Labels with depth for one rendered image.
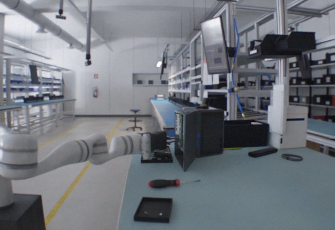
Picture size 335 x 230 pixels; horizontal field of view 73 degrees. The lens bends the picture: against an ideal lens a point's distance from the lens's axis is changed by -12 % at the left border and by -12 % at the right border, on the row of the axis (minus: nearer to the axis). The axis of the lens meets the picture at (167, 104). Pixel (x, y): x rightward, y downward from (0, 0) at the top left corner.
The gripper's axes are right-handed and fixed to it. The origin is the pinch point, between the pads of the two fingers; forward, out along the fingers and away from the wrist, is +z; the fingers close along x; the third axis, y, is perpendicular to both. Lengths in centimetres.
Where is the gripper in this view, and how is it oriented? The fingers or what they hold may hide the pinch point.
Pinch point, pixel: (179, 138)
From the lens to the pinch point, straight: 104.6
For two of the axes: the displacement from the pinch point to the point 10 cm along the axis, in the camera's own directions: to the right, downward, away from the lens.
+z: 7.8, -0.4, 6.3
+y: -6.3, -0.4, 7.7
